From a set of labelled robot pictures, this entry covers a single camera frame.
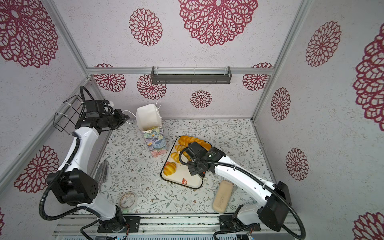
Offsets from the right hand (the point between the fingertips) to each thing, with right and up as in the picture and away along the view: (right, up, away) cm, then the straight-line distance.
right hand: (192, 166), depth 76 cm
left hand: (-34, +26, +5) cm, 43 cm away
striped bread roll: (-8, +7, +23) cm, 25 cm away
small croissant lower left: (-13, -4, +13) cm, 19 cm away
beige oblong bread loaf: (+16, -17, +3) cm, 24 cm away
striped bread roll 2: (-11, +2, +20) cm, 23 cm away
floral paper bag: (-29, +26, +24) cm, 46 cm away
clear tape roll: (-36, -20, +5) cm, 41 cm away
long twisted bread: (-5, +12, +26) cm, 29 cm away
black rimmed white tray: (-8, -8, +18) cm, 21 cm away
